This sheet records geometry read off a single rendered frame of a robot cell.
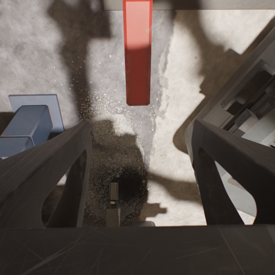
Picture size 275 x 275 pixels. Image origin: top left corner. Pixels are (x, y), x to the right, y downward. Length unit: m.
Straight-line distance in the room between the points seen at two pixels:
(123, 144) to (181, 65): 0.31
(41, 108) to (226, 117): 0.51
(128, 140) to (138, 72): 0.65
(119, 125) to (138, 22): 0.63
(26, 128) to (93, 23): 0.32
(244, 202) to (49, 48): 0.64
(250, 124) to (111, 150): 0.47
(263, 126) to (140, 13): 0.44
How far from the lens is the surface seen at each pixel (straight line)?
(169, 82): 0.74
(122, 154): 0.88
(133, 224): 0.59
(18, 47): 0.76
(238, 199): 0.70
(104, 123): 0.81
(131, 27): 0.19
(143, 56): 0.20
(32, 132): 0.69
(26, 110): 0.79
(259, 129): 0.58
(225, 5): 0.71
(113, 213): 0.59
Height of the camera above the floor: 0.67
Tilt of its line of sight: 53 degrees down
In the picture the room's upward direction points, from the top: 178 degrees clockwise
